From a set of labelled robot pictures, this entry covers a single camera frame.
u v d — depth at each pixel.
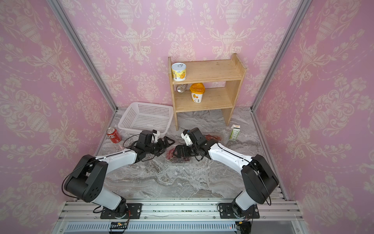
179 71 0.71
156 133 0.87
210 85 1.09
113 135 0.94
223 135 1.05
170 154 0.91
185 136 0.79
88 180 0.45
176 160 0.89
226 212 0.73
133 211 0.74
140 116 1.17
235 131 0.92
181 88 0.95
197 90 0.90
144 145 0.72
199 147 0.65
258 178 0.43
